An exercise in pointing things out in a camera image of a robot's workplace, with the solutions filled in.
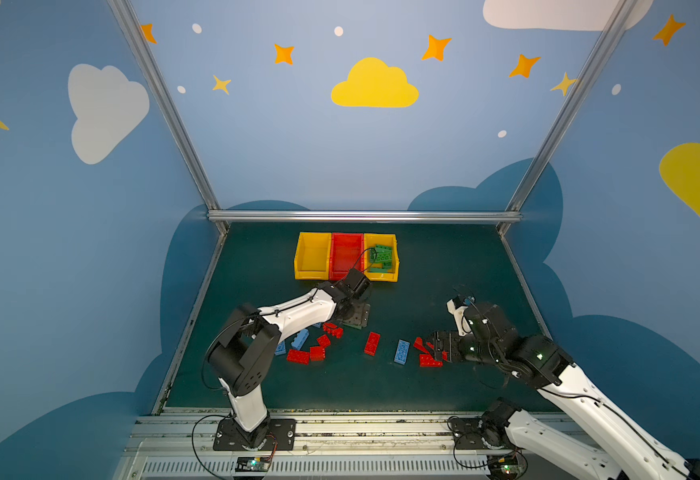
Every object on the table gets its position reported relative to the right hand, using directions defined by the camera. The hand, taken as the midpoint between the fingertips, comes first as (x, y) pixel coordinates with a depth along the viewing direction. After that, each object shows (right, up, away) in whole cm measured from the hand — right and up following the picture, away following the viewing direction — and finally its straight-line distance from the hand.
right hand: (440, 338), depth 73 cm
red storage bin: (-24, +22, +39) cm, 51 cm away
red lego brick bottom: (-32, -8, +14) cm, 36 cm away
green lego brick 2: (-11, +21, +35) cm, 42 cm away
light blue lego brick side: (-38, -5, +15) cm, 41 cm away
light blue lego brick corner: (-44, -8, +15) cm, 47 cm away
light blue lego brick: (-7, -9, +17) cm, 21 cm away
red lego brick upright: (-16, -6, +17) cm, 24 cm away
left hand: (-21, +2, +18) cm, 28 cm away
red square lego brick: (-31, -6, +17) cm, 36 cm away
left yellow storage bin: (-37, +20, +38) cm, 57 cm away
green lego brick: (-10, +19, +36) cm, 42 cm away
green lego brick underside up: (-22, -2, +20) cm, 30 cm away
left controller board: (-46, -30, -2) cm, 55 cm away
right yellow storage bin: (-15, +26, +39) cm, 49 cm away
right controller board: (+15, -31, -2) cm, 34 cm away
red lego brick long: (-28, -2, +18) cm, 33 cm away
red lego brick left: (-38, -9, +13) cm, 41 cm away
